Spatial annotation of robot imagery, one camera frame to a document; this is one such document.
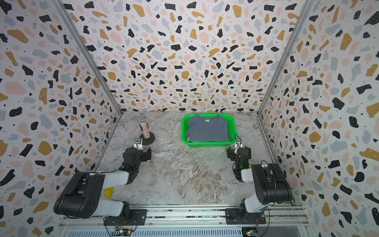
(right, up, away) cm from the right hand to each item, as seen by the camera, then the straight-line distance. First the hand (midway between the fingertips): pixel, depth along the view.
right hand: (240, 146), depth 94 cm
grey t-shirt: (-23, +11, +9) cm, 27 cm away
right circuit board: (-2, -38, -23) cm, 44 cm away
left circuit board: (-63, -37, -24) cm, 77 cm away
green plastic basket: (-4, +15, +10) cm, 19 cm away
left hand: (-62, 0, -2) cm, 62 cm away
